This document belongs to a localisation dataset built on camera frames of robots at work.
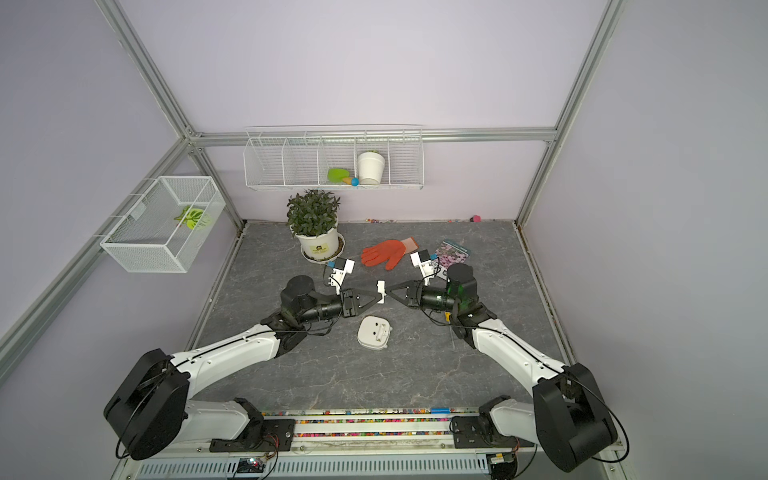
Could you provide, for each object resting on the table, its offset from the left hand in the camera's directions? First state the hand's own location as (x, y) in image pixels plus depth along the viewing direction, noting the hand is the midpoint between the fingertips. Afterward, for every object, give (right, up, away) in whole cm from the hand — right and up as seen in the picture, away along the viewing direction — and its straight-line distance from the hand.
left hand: (382, 301), depth 72 cm
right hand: (+1, +2, +1) cm, 3 cm away
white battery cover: (0, +2, +2) cm, 3 cm away
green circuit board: (-32, -40, 0) cm, 51 cm away
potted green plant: (-23, +23, +24) cm, 41 cm away
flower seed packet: (+24, +11, +38) cm, 46 cm away
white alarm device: (-3, -12, +15) cm, 19 cm away
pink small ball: (+37, +26, +52) cm, 69 cm away
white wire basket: (-60, +18, +9) cm, 63 cm away
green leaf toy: (-52, +21, +9) cm, 57 cm away
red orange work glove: (+1, +12, +40) cm, 42 cm away
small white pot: (-4, +38, +20) cm, 43 cm away
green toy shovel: (-16, +37, +27) cm, 49 cm away
